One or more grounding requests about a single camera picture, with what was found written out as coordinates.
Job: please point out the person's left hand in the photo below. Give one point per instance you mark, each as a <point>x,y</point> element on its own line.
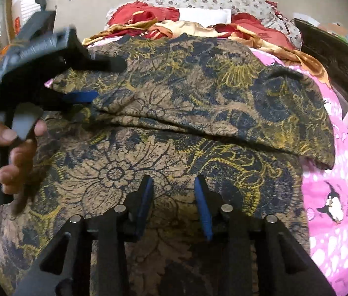
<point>22,160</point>

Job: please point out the red wall sticker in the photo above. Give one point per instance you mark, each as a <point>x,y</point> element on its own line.
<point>17,24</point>

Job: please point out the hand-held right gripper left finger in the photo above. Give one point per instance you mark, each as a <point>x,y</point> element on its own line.
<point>144,203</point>

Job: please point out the floral cushion with red frill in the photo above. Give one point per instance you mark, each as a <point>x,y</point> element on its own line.
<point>285,27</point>

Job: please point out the pink penguin print blanket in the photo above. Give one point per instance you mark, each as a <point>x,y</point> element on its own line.
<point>340,222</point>

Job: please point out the dark wooden cabinet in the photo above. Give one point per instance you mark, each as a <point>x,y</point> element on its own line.
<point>331,55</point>

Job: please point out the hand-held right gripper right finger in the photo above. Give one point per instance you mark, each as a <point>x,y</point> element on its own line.
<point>203,212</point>

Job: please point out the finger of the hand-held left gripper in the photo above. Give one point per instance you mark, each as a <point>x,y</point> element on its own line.
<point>109,63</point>
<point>78,97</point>

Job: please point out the white pillow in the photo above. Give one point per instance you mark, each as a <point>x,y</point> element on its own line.
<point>204,15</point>

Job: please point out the gold red satin quilt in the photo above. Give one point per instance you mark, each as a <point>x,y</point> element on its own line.
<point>192,29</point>

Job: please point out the brown navy floral shirt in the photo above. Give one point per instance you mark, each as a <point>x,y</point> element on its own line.
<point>192,98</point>

